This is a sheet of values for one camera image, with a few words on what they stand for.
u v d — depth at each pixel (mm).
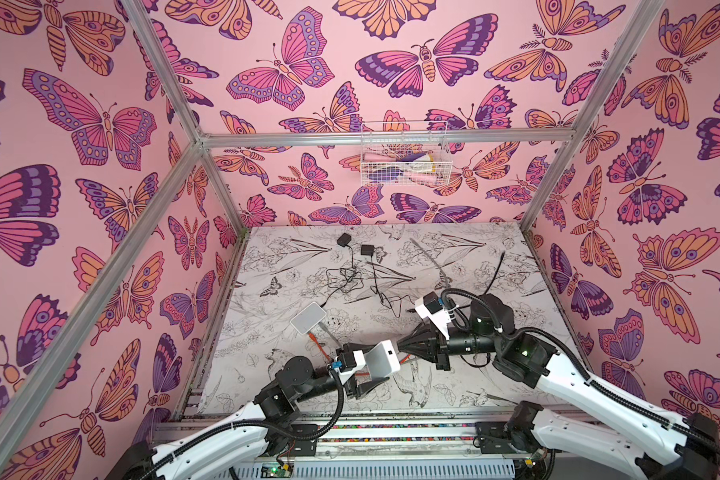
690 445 393
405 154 955
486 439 719
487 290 1026
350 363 569
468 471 700
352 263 1095
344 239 1165
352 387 622
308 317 939
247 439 540
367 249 1137
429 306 565
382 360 647
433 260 1101
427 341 584
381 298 976
